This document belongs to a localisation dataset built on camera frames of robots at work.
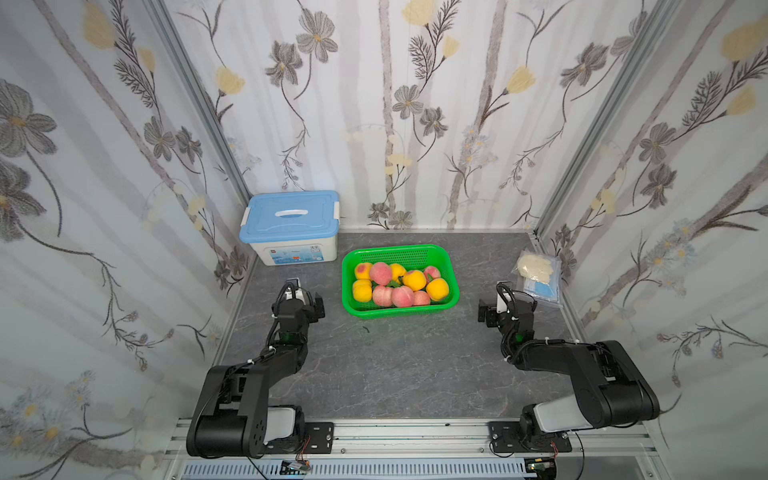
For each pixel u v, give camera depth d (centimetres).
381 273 94
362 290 96
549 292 101
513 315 70
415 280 96
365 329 94
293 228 100
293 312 68
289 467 71
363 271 99
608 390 45
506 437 73
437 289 93
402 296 89
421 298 95
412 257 115
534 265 107
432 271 100
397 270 101
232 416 42
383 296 93
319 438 74
